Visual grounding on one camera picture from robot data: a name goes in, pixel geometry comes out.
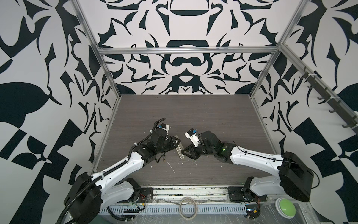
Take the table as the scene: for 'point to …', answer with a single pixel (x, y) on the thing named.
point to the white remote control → (179, 148)
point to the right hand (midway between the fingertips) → (183, 151)
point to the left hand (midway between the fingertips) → (181, 138)
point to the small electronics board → (253, 211)
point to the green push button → (285, 207)
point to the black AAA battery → (164, 158)
